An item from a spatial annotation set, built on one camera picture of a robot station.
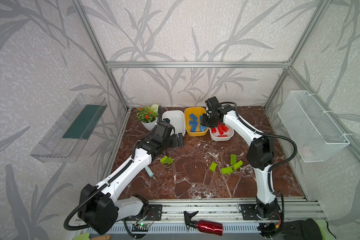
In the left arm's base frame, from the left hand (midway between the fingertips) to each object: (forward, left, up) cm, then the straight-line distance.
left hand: (179, 133), depth 81 cm
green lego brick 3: (-14, -28, -18) cm, 36 cm away
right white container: (+8, -22, -14) cm, 27 cm away
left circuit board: (-41, +17, -21) cm, 49 cm away
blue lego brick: (+28, -8, -18) cm, 34 cm away
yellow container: (+31, -13, -16) cm, 37 cm away
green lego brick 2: (-10, -35, -17) cm, 40 cm away
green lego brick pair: (-7, +9, -18) cm, 21 cm away
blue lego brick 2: (+21, -8, -18) cm, 29 cm away
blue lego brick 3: (+16, -8, -18) cm, 26 cm away
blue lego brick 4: (+15, -15, -16) cm, 26 cm away
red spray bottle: (-41, -14, -14) cm, 45 cm away
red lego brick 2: (+16, -28, -18) cm, 37 cm away
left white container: (+27, +4, -22) cm, 35 cm away
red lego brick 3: (+10, -29, -18) cm, 35 cm away
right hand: (+14, -14, -5) cm, 20 cm away
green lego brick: (-6, -33, -18) cm, 38 cm away
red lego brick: (+15, -23, -18) cm, 33 cm away
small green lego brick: (-11, -20, -19) cm, 30 cm away
